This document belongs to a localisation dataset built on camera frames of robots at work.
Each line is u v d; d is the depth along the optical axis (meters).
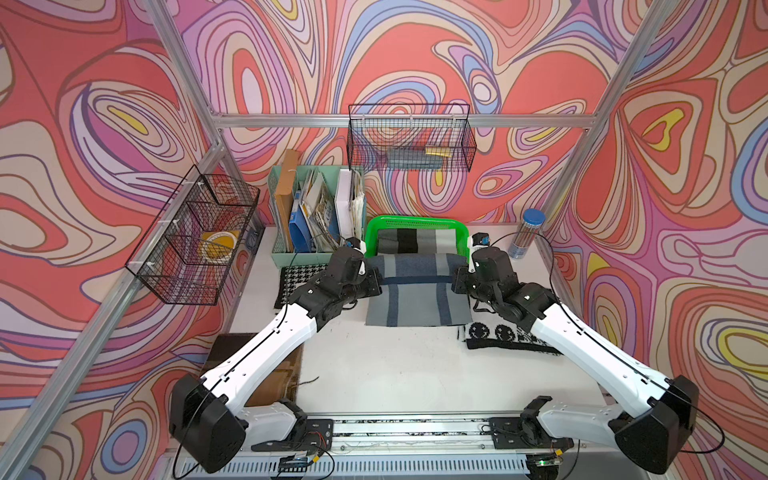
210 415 0.38
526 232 0.99
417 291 0.78
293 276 0.98
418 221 1.11
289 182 0.87
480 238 0.66
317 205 0.96
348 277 0.58
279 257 1.04
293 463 0.72
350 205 0.92
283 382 0.79
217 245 0.70
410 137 0.97
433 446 0.73
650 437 0.37
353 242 0.69
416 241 1.11
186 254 0.80
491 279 0.56
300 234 0.94
